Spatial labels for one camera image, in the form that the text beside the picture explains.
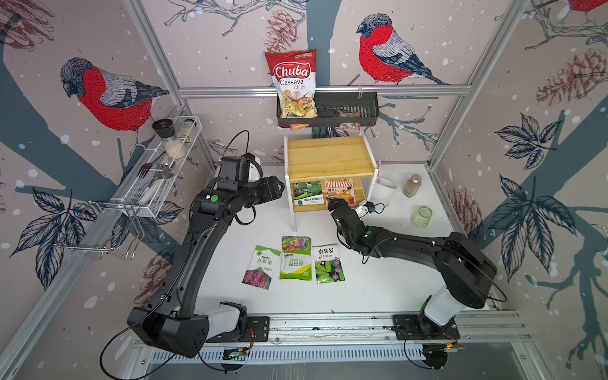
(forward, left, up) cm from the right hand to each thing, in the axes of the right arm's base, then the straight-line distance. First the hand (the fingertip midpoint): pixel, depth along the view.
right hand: (331, 207), depth 88 cm
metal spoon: (-4, +52, +22) cm, 56 cm away
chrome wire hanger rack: (-24, +58, +23) cm, 67 cm away
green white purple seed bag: (-20, +26, -13) cm, 35 cm away
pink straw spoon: (+19, -22, -1) cm, 29 cm away
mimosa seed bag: (-17, +1, -14) cm, 22 cm away
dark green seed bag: (+4, +9, +2) cm, 10 cm away
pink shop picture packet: (+7, -4, +3) cm, 8 cm away
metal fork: (-4, +58, +23) cm, 63 cm away
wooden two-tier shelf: (+1, +5, +19) cm, 20 cm away
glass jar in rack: (+18, +55, +22) cm, 61 cm away
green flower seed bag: (-16, +13, -12) cm, 24 cm away
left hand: (-5, +17, +19) cm, 26 cm away
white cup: (+9, -21, -2) cm, 23 cm away
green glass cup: (+1, -37, -8) cm, 38 cm away
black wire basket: (+45, -3, +14) cm, 47 cm away
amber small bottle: (+17, -37, -6) cm, 41 cm away
